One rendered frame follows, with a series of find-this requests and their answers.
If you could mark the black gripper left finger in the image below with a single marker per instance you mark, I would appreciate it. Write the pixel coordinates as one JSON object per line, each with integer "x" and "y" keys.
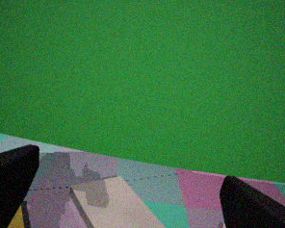
{"x": 18, "y": 168}

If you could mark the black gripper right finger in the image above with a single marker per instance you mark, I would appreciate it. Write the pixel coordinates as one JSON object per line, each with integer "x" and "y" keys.
{"x": 246, "y": 207}

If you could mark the beige flat rectangular block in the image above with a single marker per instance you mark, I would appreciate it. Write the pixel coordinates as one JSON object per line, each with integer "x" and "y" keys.
{"x": 110, "y": 203}

